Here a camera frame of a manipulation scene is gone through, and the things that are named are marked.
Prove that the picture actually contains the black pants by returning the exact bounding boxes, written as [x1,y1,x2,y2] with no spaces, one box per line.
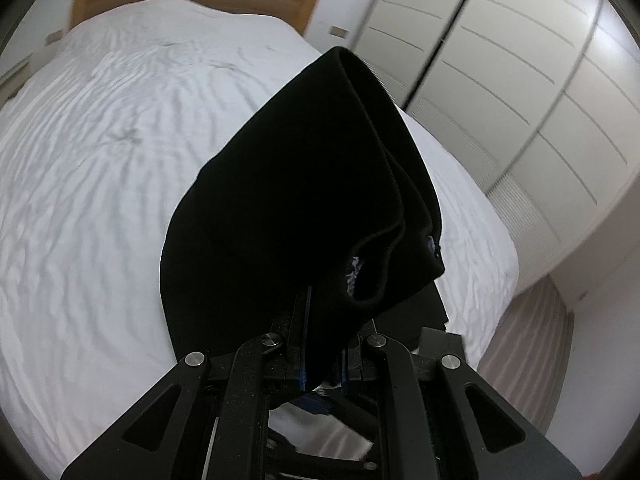
[160,48,448,358]

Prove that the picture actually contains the white duvet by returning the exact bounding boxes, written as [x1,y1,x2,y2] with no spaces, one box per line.
[1,0,518,479]

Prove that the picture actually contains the white wardrobe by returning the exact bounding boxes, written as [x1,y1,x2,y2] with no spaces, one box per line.
[355,0,639,285]

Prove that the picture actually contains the wall switch plate right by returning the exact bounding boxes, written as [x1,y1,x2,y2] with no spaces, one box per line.
[329,26,348,39]

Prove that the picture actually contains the wall switch plate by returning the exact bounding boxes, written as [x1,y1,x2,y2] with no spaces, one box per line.
[46,29,64,44]
[329,26,348,39]

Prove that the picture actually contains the wall switch plate left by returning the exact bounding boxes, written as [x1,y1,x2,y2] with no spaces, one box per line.
[46,29,64,44]

